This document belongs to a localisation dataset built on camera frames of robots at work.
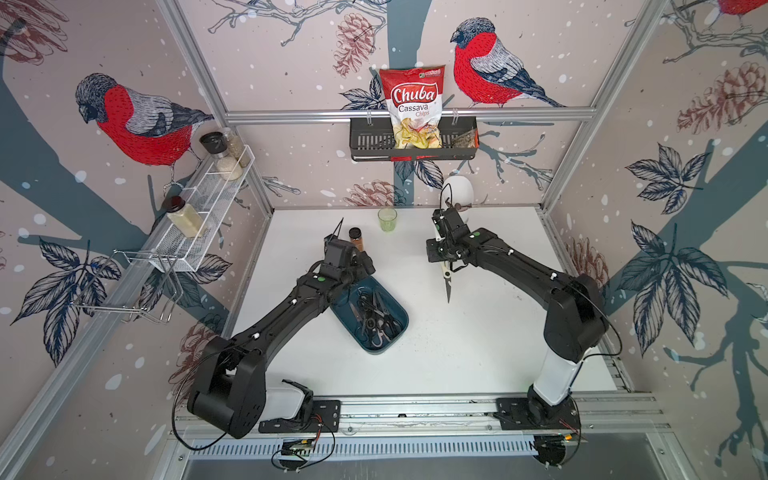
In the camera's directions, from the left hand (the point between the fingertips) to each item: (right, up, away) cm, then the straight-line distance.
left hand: (366, 258), depth 86 cm
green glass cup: (+6, +13, +27) cm, 31 cm away
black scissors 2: (+8, -20, +1) cm, 22 cm away
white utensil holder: (+33, +24, +26) cm, 48 cm away
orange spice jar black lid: (-5, +8, +14) cm, 17 cm away
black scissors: (+2, -16, +3) cm, 16 cm away
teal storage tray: (-6, -18, +4) cm, 19 cm away
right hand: (+19, +3, +4) cm, 20 cm away
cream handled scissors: (+24, -6, 0) cm, 25 cm away
